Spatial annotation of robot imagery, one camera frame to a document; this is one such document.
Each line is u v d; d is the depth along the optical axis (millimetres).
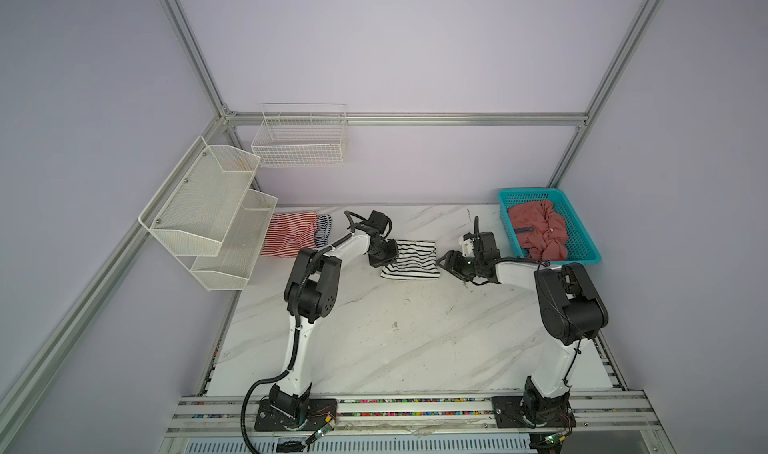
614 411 764
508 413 732
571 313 507
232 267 882
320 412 732
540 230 1094
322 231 1105
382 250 899
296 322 589
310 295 589
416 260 1012
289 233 1065
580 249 1002
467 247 922
